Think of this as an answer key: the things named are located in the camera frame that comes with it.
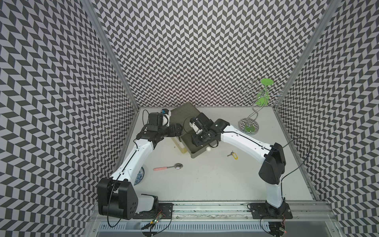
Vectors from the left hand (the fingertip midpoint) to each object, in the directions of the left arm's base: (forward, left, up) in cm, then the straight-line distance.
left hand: (174, 128), depth 83 cm
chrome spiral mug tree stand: (+13, -50, +11) cm, 53 cm away
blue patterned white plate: (-21, +20, -17) cm, 34 cm away
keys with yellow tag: (-7, -36, -19) cm, 41 cm away
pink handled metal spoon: (-14, -1, -19) cm, 24 cm away
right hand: (-7, -13, -4) cm, 15 cm away
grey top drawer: (-14, -12, +1) cm, 19 cm away
